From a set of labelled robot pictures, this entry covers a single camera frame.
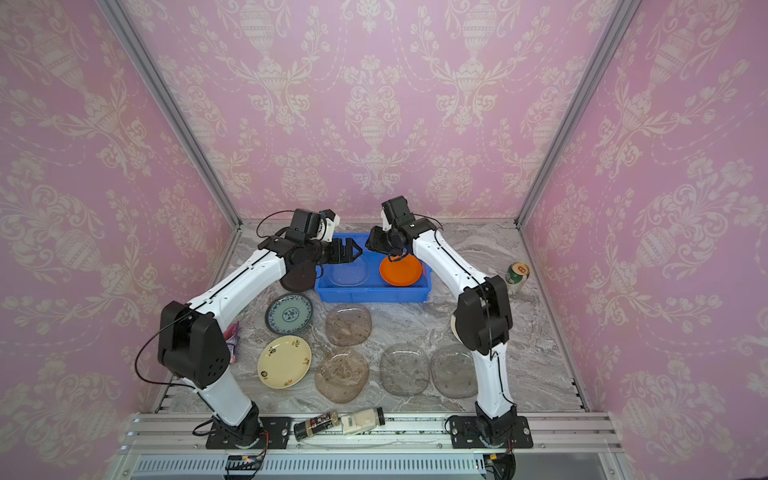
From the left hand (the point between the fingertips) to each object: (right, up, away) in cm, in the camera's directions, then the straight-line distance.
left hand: (352, 252), depth 86 cm
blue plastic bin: (+6, -11, +4) cm, 13 cm away
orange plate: (+15, -7, +18) cm, 25 cm away
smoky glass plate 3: (+29, -34, -1) cm, 45 cm away
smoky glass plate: (-2, -23, +8) cm, 24 cm away
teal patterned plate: (-22, -20, +9) cm, 31 cm away
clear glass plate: (-3, -8, +17) cm, 19 cm away
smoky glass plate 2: (-2, -35, -2) cm, 35 cm away
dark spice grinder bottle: (-7, -42, -13) cm, 44 cm away
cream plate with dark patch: (+24, -14, -28) cm, 39 cm away
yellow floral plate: (-19, -31, 0) cm, 37 cm away
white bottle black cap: (+4, -41, -12) cm, 43 cm away
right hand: (+6, +3, +5) cm, 8 cm away
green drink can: (+50, -7, +6) cm, 51 cm away
